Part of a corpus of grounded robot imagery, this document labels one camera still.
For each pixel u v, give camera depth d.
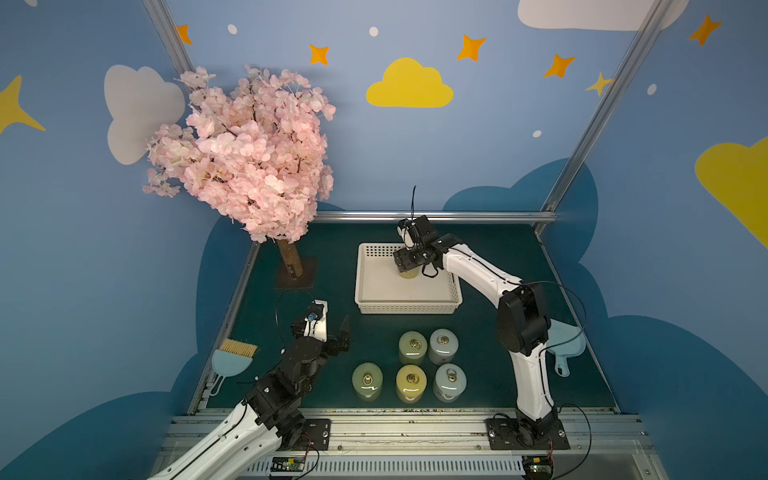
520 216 1.19
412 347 0.80
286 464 0.72
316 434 0.75
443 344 0.82
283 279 1.04
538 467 0.73
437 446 0.74
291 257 0.96
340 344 0.70
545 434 0.65
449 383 0.75
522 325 0.55
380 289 1.05
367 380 0.75
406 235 0.80
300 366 0.54
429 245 0.73
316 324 0.63
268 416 0.52
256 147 0.54
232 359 0.87
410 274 1.00
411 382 0.74
